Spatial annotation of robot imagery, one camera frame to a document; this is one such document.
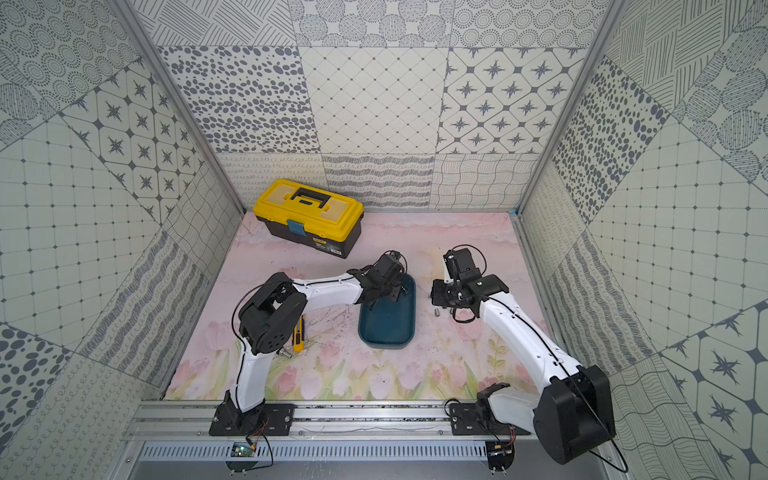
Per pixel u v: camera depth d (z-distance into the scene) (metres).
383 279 0.77
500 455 0.72
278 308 0.53
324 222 0.95
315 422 0.75
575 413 0.39
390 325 0.90
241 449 0.72
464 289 0.59
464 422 0.73
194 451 0.70
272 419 0.74
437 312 0.93
